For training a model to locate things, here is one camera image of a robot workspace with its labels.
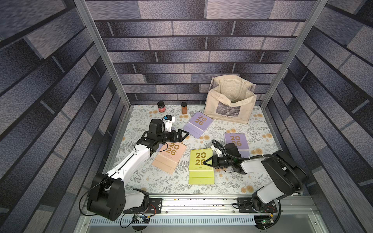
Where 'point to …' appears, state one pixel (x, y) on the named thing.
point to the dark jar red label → (161, 107)
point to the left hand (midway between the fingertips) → (183, 132)
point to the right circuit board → (270, 221)
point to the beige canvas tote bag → (230, 98)
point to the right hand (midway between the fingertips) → (203, 163)
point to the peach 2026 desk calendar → (167, 159)
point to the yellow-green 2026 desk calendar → (200, 173)
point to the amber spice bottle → (184, 108)
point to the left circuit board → (140, 219)
